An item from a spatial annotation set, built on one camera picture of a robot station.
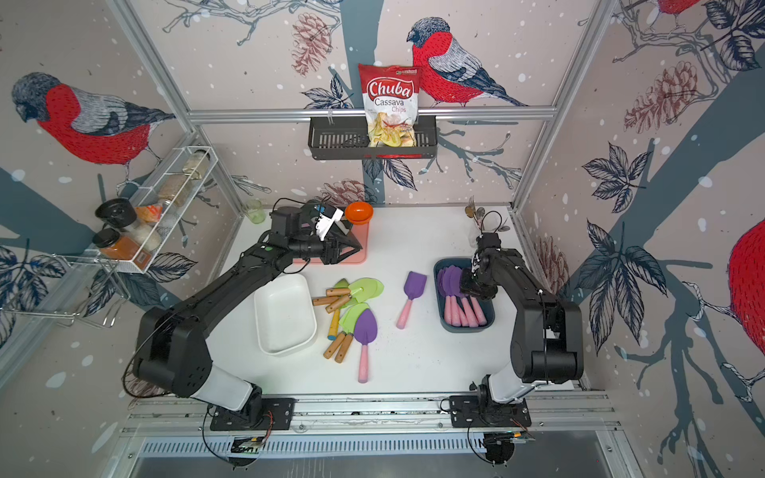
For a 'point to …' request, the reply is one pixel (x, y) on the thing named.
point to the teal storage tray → (488, 307)
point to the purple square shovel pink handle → (413, 287)
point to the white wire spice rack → (160, 205)
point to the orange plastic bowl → (359, 212)
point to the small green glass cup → (256, 212)
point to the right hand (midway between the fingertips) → (465, 285)
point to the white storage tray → (286, 316)
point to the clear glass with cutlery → (483, 222)
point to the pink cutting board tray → (362, 231)
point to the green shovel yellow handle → (334, 329)
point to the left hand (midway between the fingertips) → (358, 240)
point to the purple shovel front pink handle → (366, 330)
